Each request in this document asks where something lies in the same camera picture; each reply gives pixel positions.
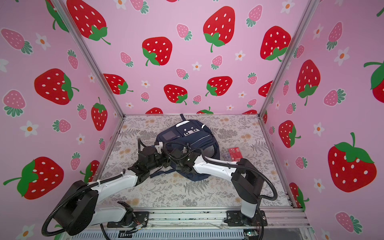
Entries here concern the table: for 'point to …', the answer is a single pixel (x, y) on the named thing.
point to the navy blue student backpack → (177, 135)
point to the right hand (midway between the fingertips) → (181, 162)
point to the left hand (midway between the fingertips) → (180, 151)
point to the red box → (235, 154)
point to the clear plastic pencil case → (225, 156)
